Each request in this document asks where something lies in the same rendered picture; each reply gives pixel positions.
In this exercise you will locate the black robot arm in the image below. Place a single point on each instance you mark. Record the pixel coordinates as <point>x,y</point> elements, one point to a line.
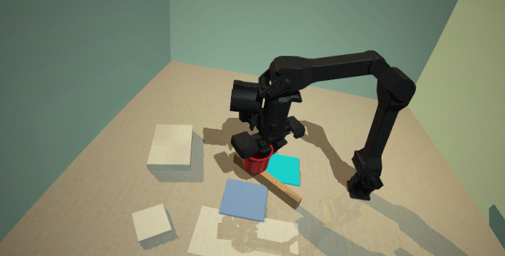
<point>289,74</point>

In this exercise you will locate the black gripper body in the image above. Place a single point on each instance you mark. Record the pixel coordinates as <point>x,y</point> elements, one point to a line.
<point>269,131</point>

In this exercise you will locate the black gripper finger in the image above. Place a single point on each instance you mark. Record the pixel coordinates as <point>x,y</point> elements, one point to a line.
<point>278,145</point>
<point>265,152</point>

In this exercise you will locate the tan wooden beam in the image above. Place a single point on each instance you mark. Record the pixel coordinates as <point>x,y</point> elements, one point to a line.
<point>275,186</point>

